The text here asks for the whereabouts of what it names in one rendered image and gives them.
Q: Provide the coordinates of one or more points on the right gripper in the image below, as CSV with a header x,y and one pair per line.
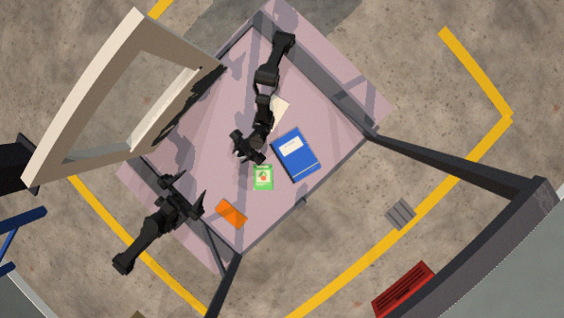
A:
x,y
258,158

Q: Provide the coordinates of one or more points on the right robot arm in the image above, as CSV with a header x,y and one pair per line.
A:
x,y
266,74

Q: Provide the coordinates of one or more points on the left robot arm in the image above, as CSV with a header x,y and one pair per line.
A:
x,y
154,223

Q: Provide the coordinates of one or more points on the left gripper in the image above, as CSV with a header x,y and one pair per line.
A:
x,y
176,197

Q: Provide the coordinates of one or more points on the orange flat rectangular slab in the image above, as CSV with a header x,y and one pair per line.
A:
x,y
231,214

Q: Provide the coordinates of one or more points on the cream sheet of paper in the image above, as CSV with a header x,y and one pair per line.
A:
x,y
279,107

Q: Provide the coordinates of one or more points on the blue notebook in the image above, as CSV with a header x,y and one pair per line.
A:
x,y
294,155

